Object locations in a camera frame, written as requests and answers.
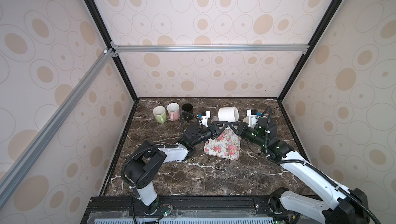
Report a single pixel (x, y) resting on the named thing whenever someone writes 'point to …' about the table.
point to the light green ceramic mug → (160, 113)
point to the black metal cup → (188, 107)
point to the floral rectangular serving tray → (226, 144)
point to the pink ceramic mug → (173, 109)
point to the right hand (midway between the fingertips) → (229, 124)
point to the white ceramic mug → (230, 114)
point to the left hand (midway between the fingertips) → (233, 126)
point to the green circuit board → (168, 211)
